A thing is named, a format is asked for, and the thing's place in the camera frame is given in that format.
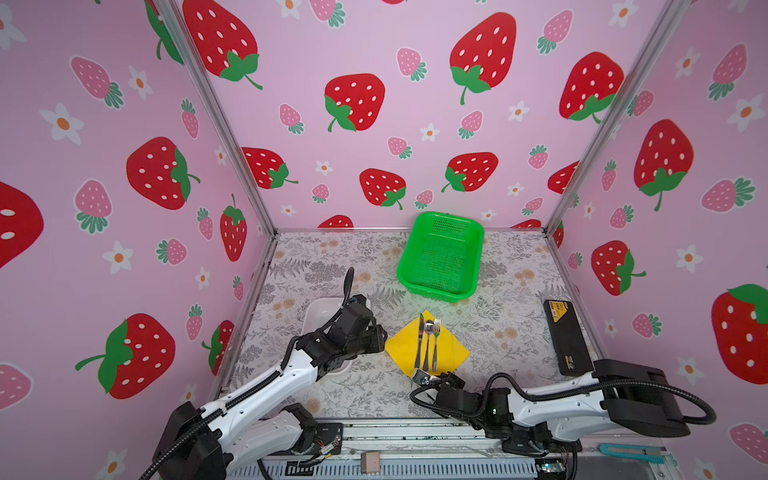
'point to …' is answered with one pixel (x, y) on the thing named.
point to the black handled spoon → (428, 351)
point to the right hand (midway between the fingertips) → (424, 381)
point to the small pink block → (370, 462)
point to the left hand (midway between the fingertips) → (384, 334)
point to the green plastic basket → (441, 256)
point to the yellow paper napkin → (450, 354)
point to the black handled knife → (421, 334)
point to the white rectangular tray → (316, 311)
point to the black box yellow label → (570, 346)
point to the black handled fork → (437, 331)
